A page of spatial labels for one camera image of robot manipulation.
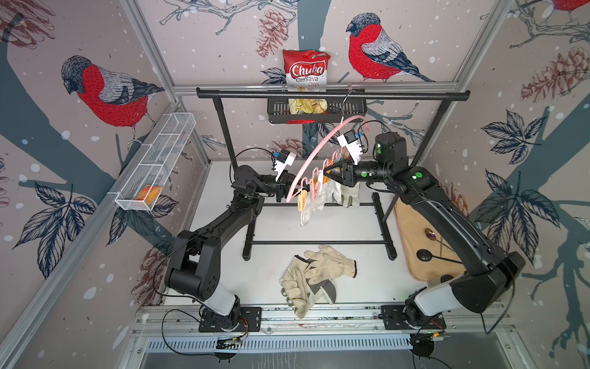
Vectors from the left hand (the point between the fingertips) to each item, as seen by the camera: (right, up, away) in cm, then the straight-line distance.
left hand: (312, 189), depth 66 cm
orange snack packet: (-47, -1, -2) cm, 47 cm away
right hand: (+3, +6, 0) cm, 7 cm away
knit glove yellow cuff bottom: (-1, -6, +6) cm, 8 cm away
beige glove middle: (-5, -35, +11) cm, 37 cm away
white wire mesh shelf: (-55, +10, +12) cm, 57 cm away
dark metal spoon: (+45, -27, +20) cm, 56 cm away
